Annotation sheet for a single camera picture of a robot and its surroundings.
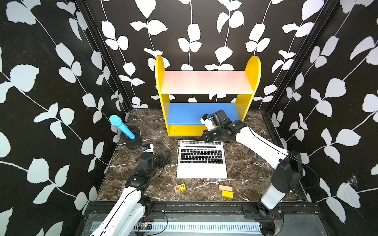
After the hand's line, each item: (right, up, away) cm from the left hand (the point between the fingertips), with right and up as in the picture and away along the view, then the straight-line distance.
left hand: (165, 152), depth 83 cm
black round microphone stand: (-23, +3, +15) cm, 28 cm away
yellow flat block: (+35, -22, -3) cm, 42 cm away
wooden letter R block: (+7, -19, -3) cm, 21 cm away
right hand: (+19, +10, -2) cm, 22 cm away
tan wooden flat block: (+34, -20, -1) cm, 39 cm away
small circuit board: (-8, -33, -12) cm, 37 cm away
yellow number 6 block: (+10, -19, -3) cm, 22 cm away
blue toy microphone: (-20, +18, -14) cm, 31 cm away
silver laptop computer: (+18, -6, +10) cm, 21 cm away
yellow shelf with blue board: (+10, +19, +10) cm, 24 cm away
